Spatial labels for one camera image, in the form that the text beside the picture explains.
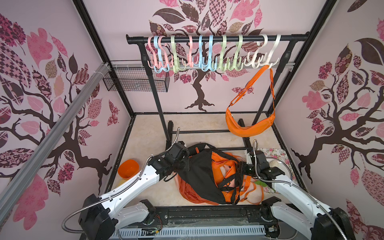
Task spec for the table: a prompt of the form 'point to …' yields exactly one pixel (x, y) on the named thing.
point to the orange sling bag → (233, 123)
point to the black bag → (200, 172)
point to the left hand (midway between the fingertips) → (189, 167)
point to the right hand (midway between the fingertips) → (238, 165)
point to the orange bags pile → (225, 171)
